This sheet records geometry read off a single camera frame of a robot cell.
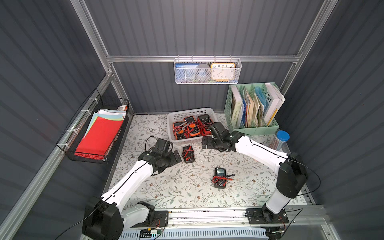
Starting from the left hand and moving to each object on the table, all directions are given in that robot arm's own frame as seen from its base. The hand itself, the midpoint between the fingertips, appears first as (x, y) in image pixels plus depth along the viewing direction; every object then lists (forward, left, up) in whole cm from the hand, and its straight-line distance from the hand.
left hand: (173, 160), depth 82 cm
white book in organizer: (+35, -64, +14) cm, 74 cm away
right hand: (+10, -22, +4) cm, 24 cm away
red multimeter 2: (+29, -19, -1) cm, 35 cm away
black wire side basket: (+22, +40, +21) cm, 50 cm away
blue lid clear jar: (+9, -61, +8) cm, 62 cm away
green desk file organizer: (+31, -70, -7) cm, 76 cm away
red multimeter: (+35, -9, -4) cm, 37 cm away
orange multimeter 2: (+23, -12, -3) cm, 26 cm away
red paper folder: (+4, +35, +17) cm, 39 cm away
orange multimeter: (+25, -2, -5) cm, 25 cm away
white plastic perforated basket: (+36, +3, -4) cm, 37 cm away
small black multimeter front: (-8, -26, -7) cm, 28 cm away
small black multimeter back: (+8, -8, -8) cm, 14 cm away
